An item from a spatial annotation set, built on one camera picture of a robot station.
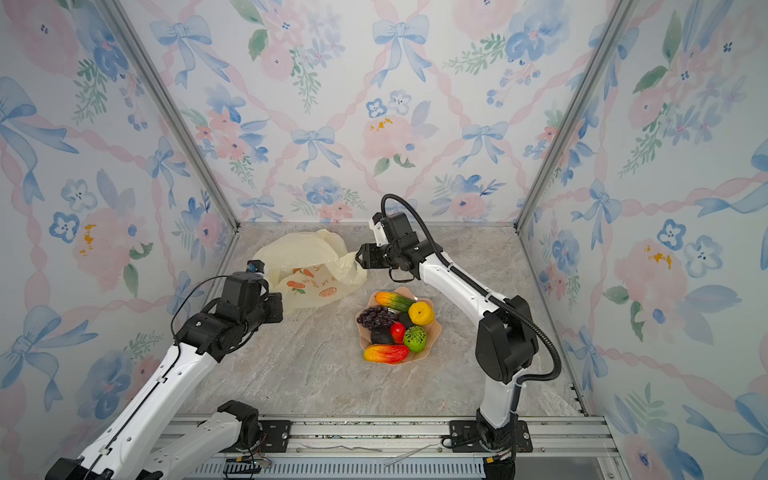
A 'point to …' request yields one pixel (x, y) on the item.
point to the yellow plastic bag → (310, 268)
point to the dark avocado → (382, 335)
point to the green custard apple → (415, 338)
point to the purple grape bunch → (376, 316)
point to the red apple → (398, 330)
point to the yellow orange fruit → (421, 313)
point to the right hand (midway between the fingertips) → (366, 254)
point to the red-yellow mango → (386, 353)
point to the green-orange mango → (393, 300)
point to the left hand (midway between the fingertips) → (278, 297)
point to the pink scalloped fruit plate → (432, 330)
